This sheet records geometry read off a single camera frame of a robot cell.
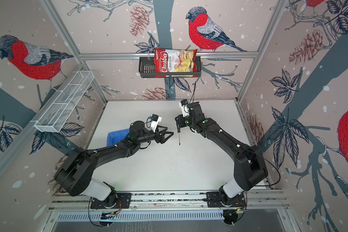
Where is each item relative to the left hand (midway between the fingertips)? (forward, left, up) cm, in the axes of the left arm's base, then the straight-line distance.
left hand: (169, 131), depth 79 cm
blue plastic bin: (+7, +40, -19) cm, 45 cm away
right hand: (+8, -3, 0) cm, 8 cm away
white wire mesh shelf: (+2, +58, +11) cm, 59 cm away
